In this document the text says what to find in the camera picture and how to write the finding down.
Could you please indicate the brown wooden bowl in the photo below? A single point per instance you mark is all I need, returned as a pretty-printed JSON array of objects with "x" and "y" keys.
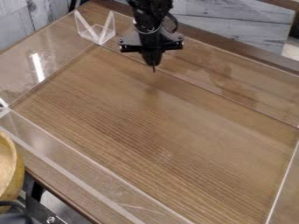
[{"x": 11, "y": 169}]

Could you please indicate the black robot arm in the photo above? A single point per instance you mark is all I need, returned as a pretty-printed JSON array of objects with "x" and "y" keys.
[{"x": 152, "y": 13}]

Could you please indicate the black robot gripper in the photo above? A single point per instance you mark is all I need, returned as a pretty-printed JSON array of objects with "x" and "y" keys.
[{"x": 156, "y": 39}]

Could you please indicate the clear acrylic corner bracket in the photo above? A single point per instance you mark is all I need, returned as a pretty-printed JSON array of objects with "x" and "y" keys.
[{"x": 99, "y": 34}]

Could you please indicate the clear acrylic tray enclosure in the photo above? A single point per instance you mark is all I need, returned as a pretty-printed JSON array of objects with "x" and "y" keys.
[{"x": 185, "y": 144}]

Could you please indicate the black metal table frame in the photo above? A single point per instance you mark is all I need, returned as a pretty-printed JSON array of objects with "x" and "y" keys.
[{"x": 45, "y": 207}]

